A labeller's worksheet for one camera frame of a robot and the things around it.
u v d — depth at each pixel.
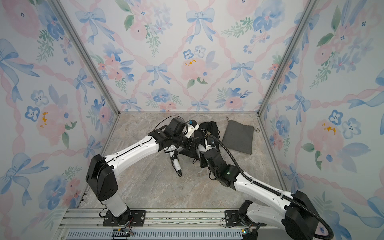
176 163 0.90
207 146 0.70
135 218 0.74
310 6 0.68
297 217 0.40
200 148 0.80
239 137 1.08
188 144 0.70
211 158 0.58
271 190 0.46
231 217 0.74
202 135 0.95
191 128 0.72
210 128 1.02
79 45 0.82
